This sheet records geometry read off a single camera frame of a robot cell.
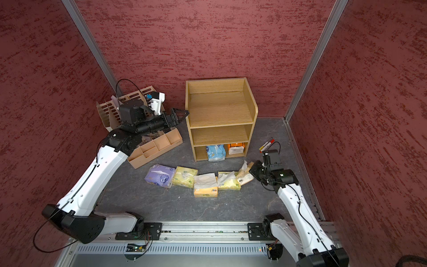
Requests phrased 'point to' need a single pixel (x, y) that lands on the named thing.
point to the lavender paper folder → (114, 118)
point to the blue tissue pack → (216, 153)
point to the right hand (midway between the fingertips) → (250, 172)
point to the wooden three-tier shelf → (221, 111)
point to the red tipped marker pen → (271, 141)
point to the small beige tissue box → (244, 176)
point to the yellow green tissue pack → (184, 176)
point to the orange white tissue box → (205, 185)
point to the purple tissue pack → (160, 175)
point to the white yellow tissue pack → (228, 181)
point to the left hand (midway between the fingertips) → (183, 118)
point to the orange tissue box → (236, 144)
